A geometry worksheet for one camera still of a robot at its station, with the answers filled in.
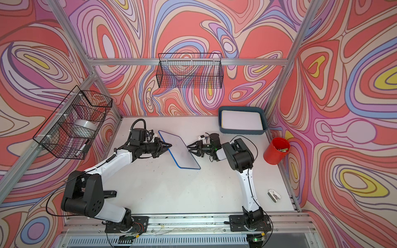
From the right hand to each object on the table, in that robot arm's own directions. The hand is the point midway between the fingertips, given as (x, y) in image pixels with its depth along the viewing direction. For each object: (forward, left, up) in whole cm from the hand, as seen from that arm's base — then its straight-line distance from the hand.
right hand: (188, 152), depth 97 cm
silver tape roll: (-3, +46, +31) cm, 56 cm away
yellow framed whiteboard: (+27, -41, 0) cm, 49 cm away
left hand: (-5, +8, +14) cm, 16 cm away
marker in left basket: (-13, +49, +24) cm, 56 cm away
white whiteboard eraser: (-28, -46, -2) cm, 54 cm away
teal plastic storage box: (+36, -45, +2) cm, 58 cm away
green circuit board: (-44, +30, -4) cm, 54 cm away
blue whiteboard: (+1, +6, -2) cm, 6 cm away
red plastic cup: (-8, -49, +6) cm, 50 cm away
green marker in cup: (-7, -55, +9) cm, 56 cm away
